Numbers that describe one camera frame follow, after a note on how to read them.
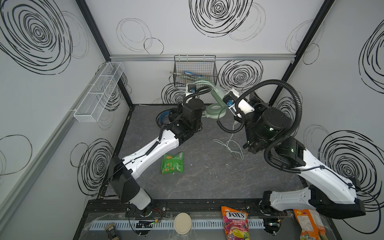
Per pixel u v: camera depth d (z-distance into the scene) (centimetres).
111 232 65
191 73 91
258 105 42
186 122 54
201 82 67
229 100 41
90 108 72
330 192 39
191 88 57
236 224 67
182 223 64
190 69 96
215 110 73
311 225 66
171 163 85
